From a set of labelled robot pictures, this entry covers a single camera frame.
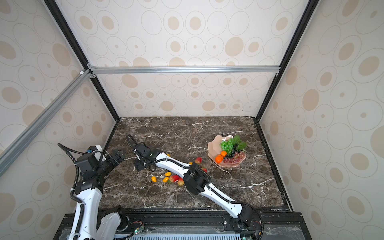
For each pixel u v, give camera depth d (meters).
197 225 0.73
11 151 0.52
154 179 0.87
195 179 0.63
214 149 1.00
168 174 0.90
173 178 0.87
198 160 0.95
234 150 0.95
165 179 0.87
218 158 0.92
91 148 0.68
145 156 0.74
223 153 0.97
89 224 0.43
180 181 0.85
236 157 0.89
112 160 0.69
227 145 0.96
